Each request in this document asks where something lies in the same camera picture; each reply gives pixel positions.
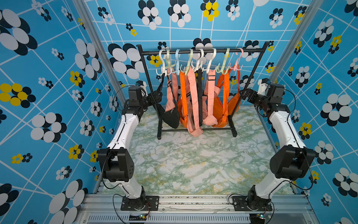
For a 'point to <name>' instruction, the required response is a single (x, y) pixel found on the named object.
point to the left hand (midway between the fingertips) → (158, 93)
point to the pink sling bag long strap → (193, 124)
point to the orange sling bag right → (231, 101)
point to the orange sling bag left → (182, 102)
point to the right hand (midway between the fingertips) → (247, 92)
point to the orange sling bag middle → (222, 101)
